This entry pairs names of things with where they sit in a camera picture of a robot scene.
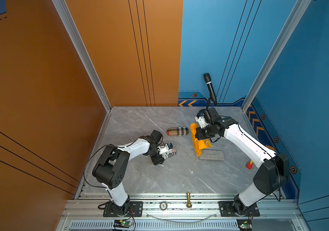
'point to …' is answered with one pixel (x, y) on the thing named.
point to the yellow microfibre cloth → (199, 144)
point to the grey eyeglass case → (212, 154)
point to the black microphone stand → (199, 114)
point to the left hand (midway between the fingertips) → (159, 154)
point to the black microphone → (212, 93)
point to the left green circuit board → (122, 223)
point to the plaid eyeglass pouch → (177, 131)
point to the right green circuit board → (245, 224)
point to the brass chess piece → (189, 205)
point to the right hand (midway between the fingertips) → (197, 135)
